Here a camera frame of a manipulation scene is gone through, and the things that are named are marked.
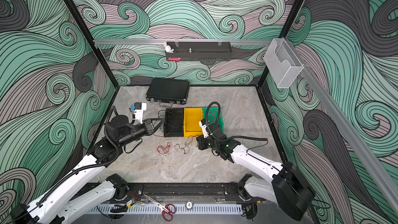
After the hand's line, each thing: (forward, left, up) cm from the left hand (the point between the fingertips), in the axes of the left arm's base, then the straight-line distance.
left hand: (164, 119), depth 67 cm
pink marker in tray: (+40, -1, +4) cm, 40 cm away
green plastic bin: (+17, -24, -22) cm, 37 cm away
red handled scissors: (-31, -2, -27) cm, 41 cm away
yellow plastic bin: (+12, -12, -29) cm, 34 cm away
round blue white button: (-29, -12, -28) cm, 41 cm away
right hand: (0, -15, -19) cm, 24 cm away
